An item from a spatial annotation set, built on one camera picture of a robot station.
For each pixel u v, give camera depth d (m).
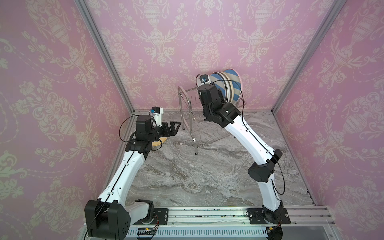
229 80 0.73
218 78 0.75
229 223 0.73
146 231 0.73
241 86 0.74
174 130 0.68
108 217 0.38
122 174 0.46
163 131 0.68
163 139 1.02
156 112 0.67
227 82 0.73
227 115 0.51
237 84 0.75
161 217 0.74
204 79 0.60
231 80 0.75
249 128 0.51
